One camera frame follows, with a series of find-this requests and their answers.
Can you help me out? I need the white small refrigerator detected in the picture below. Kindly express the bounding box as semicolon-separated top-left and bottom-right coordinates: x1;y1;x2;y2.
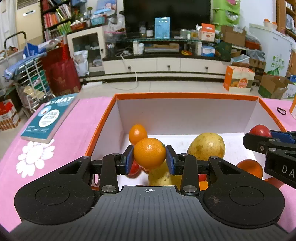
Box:
249;23;294;77

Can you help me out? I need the green plastic organizer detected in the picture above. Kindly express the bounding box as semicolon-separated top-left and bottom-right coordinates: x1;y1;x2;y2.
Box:
213;0;242;26

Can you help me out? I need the black television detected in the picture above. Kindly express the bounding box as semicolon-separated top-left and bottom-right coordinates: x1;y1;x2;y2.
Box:
123;0;211;32

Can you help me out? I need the blue tissue box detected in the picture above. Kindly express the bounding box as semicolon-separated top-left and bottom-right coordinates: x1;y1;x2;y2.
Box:
202;46;216;57

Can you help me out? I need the orange fruit carton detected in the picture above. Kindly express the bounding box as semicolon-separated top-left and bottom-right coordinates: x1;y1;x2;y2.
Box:
223;65;255;93

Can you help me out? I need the black trolley handle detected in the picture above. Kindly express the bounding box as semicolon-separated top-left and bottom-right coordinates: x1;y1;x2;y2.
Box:
3;31;27;54

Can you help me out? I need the metal wire rack cart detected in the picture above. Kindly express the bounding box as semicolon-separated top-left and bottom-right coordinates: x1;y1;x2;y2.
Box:
5;53;53;114

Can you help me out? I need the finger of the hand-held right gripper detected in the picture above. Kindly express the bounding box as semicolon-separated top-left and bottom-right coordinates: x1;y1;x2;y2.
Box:
243;133;281;154
270;130;296;144

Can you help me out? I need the white power cable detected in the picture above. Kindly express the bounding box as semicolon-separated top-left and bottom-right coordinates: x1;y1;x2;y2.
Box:
103;53;139;90

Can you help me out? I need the blue packet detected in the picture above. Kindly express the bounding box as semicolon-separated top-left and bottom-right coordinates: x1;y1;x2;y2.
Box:
154;17;171;39

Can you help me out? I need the teal paperback book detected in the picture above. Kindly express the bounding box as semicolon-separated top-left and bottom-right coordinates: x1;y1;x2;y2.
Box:
20;93;80;144

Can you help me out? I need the orange white canister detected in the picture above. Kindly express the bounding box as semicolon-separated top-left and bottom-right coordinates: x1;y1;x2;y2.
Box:
289;95;296;118

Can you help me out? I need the orange cardboard box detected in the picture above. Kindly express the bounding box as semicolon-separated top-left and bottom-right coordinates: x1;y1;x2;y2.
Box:
85;93;288;190

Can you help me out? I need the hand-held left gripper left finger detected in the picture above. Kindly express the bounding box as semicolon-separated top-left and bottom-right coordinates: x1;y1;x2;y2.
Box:
58;146;134;195

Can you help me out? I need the large orange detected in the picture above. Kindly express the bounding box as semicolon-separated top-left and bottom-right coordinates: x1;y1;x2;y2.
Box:
236;159;264;179

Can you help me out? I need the green printed cardboard box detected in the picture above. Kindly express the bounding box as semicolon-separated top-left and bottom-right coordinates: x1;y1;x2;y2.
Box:
258;74;295;100

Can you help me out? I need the blue bag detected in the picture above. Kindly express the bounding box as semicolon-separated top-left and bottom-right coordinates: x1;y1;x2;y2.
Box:
23;42;47;58

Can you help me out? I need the bookshelf with books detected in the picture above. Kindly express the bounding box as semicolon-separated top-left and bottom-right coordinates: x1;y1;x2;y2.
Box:
40;0;77;42

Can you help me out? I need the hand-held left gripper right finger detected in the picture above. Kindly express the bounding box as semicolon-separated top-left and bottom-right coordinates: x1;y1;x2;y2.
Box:
166;145;243;195

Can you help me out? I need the white glass-door cabinet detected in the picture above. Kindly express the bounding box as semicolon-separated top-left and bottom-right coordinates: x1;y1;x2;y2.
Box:
67;25;105;77

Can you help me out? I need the open brown cardboard box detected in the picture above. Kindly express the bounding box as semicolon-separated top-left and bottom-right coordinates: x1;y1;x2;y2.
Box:
221;25;247;47

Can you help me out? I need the orange white snack box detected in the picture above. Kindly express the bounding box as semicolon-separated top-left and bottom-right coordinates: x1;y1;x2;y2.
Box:
199;23;215;42

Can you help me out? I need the red gift bag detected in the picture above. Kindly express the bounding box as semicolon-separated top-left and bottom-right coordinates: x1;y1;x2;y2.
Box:
42;45;82;96

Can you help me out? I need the yellow pear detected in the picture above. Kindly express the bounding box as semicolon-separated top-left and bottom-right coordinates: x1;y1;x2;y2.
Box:
187;133;226;161
148;160;183;187

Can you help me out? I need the wooden shelf unit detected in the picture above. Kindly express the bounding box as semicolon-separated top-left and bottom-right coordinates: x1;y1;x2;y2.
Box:
276;0;296;40

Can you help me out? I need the white television cabinet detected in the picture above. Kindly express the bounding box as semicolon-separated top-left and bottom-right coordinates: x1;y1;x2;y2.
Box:
103;38;232;75

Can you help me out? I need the red snack carton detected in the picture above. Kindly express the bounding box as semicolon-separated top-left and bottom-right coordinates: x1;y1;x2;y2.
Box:
0;99;21;131

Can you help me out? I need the standing air conditioner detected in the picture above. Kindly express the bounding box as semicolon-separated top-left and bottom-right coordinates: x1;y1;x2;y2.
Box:
14;0;43;50

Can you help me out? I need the dark green box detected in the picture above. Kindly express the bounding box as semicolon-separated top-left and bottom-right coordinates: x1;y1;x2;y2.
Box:
215;41;232;61

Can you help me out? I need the white plastic bag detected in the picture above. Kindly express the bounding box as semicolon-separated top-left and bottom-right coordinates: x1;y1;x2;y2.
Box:
73;50;89;77

